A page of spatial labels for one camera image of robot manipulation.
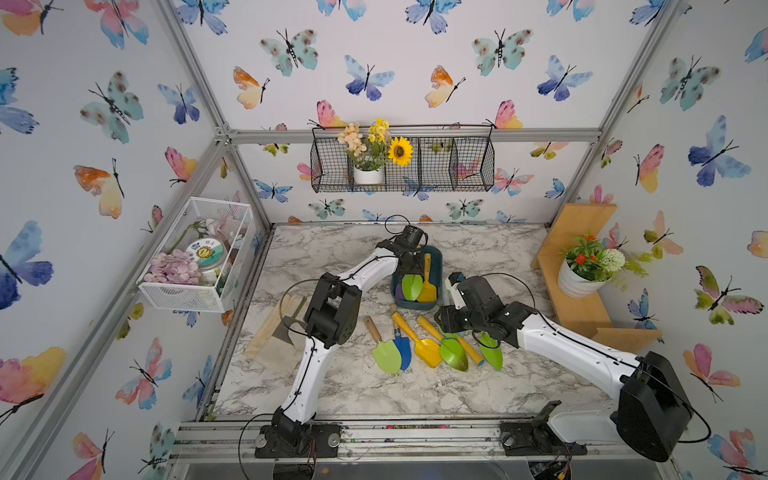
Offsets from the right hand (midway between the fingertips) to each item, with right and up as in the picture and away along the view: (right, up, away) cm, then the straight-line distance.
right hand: (444, 313), depth 83 cm
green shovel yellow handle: (+3, -11, +4) cm, 12 cm away
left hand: (-5, +13, +19) cm, 24 cm away
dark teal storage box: (+1, +8, +22) cm, 23 cm away
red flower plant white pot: (+39, +13, 0) cm, 41 cm away
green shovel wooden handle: (-16, -13, +6) cm, 22 cm away
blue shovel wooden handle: (-11, -11, +6) cm, 17 cm away
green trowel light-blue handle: (+10, -13, +2) cm, 16 cm away
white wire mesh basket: (-56, +24, -4) cm, 61 cm away
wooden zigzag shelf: (+36, +25, +8) cm, 45 cm away
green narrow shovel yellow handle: (+15, -13, +4) cm, 20 cm away
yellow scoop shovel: (-4, -12, +6) cm, 14 cm away
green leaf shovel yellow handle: (-8, +6, +16) cm, 19 cm away
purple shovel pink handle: (-12, +4, +16) cm, 20 cm away
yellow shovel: (-2, +3, +18) cm, 18 cm away
